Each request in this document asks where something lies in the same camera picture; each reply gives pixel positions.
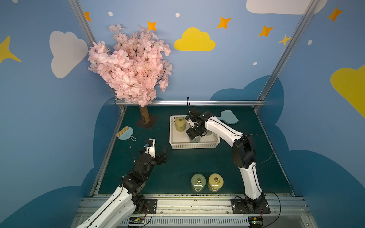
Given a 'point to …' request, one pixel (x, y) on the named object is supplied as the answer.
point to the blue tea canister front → (196, 139)
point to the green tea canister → (198, 182)
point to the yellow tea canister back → (180, 123)
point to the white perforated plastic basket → (180, 140)
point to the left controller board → (136, 220)
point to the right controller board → (255, 222)
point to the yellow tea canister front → (215, 182)
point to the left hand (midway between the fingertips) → (158, 145)
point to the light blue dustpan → (228, 117)
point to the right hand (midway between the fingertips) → (195, 132)
